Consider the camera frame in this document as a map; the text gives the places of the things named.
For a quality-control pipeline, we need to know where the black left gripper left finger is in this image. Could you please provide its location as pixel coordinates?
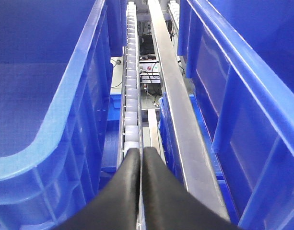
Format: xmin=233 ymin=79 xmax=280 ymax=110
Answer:
xmin=53 ymin=148 xmax=141 ymax=230

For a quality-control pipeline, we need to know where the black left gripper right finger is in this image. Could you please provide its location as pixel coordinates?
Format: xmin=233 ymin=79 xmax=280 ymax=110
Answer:
xmin=143 ymin=146 xmax=241 ymax=230

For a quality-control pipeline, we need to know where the steel roller flow rack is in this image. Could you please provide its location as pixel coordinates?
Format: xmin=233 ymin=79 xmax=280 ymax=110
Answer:
xmin=110 ymin=0 xmax=231 ymax=230

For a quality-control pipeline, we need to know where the control box with red button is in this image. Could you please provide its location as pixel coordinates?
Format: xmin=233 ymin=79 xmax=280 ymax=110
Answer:
xmin=139 ymin=59 xmax=161 ymax=84

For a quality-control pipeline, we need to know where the row of blue bins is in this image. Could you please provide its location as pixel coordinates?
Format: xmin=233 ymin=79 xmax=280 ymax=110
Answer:
xmin=0 ymin=0 xmax=294 ymax=230

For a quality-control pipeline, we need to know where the black equipment box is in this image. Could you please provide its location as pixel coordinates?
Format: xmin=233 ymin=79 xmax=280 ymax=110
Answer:
xmin=139 ymin=34 xmax=154 ymax=55

